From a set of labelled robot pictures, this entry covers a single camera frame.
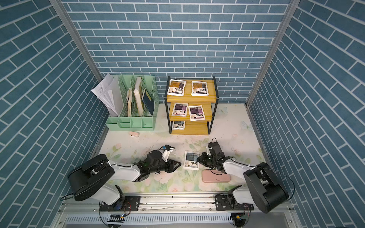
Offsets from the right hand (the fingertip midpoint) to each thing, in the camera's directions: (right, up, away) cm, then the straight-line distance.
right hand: (197, 159), depth 89 cm
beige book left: (-46, +38, +6) cm, 60 cm away
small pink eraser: (-45, +15, +10) cm, 48 cm away
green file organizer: (-45, +23, +15) cm, 53 cm away
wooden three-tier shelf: (-4, +35, +7) cm, 36 cm away
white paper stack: (-56, +44, 0) cm, 71 cm away
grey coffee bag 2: (-5, -1, -1) cm, 5 cm away
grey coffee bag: (-13, +21, +16) cm, 30 cm away
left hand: (-10, -2, -6) cm, 12 cm away
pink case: (+8, -4, -14) cm, 17 cm away
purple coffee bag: (-1, +30, +2) cm, 30 cm away
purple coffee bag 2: (-11, +32, +4) cm, 34 cm away
